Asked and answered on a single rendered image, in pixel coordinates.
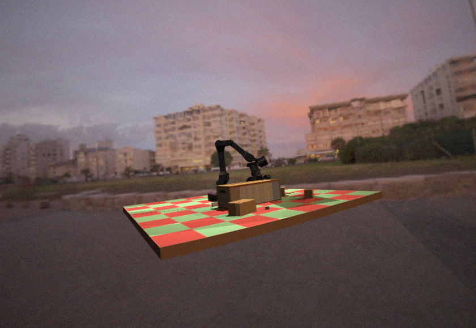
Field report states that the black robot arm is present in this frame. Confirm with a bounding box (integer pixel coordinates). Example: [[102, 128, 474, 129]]
[[215, 140, 268, 186]]

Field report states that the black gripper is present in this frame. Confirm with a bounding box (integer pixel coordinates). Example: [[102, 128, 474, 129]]
[[246, 168, 271, 182]]

